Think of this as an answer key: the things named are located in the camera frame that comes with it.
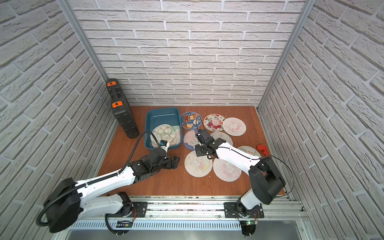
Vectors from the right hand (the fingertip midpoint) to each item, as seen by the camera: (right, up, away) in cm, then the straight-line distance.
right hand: (201, 149), depth 88 cm
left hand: (-15, -3, -5) cm, 16 cm away
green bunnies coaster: (-27, +9, +15) cm, 32 cm away
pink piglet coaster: (+15, -13, 0) cm, 20 cm away
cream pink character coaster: (-2, -11, +1) cm, 11 cm away
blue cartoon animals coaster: (-8, +18, +23) cm, 30 cm away
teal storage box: (-26, +15, +19) cm, 36 cm away
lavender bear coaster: (-7, +4, +13) cm, 15 cm away
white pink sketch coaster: (+25, +13, +19) cm, 34 cm away
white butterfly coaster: (+16, +6, +15) cm, 23 cm away
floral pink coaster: (+10, +16, +23) cm, 30 cm away
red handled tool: (+41, -1, +7) cm, 42 cm away
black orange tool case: (-45, +24, -6) cm, 51 cm away
